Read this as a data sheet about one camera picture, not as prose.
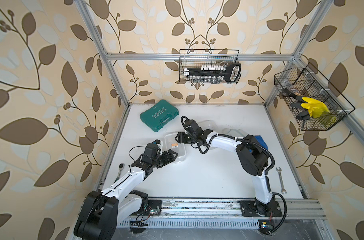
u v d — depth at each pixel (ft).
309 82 2.58
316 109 2.24
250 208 2.37
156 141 2.66
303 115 2.10
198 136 2.40
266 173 1.80
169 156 2.52
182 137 2.71
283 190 2.64
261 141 3.22
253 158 1.72
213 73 2.77
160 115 3.55
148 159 2.19
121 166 2.81
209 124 3.45
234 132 3.36
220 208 2.47
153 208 2.43
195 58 2.99
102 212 1.33
